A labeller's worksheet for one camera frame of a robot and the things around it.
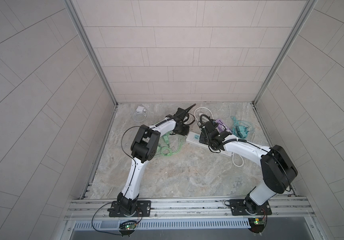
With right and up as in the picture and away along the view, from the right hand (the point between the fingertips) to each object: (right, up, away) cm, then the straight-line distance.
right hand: (201, 138), depth 90 cm
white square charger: (-43, +19, +21) cm, 51 cm away
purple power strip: (+15, +7, +9) cm, 19 cm away
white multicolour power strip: (-4, 0, +3) cm, 5 cm away
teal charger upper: (+27, +3, +7) cm, 29 cm away
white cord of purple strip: (+12, +12, +17) cm, 24 cm away
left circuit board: (-36, -34, -26) cm, 56 cm away
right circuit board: (+22, -36, -23) cm, 48 cm away
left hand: (-6, +3, +11) cm, 13 cm away
